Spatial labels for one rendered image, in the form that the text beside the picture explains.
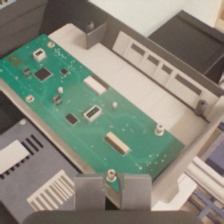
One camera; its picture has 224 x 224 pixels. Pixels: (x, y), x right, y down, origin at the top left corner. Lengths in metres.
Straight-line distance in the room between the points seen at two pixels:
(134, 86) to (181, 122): 0.05
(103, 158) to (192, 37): 0.38
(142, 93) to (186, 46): 0.30
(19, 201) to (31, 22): 0.19
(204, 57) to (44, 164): 0.37
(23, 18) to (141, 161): 0.19
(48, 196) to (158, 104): 0.11
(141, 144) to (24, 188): 0.08
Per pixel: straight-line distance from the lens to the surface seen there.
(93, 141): 0.20
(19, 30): 0.32
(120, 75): 0.25
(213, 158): 4.27
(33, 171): 0.21
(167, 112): 0.23
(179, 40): 0.53
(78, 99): 0.22
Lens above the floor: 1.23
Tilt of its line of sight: 22 degrees down
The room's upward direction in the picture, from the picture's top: 130 degrees clockwise
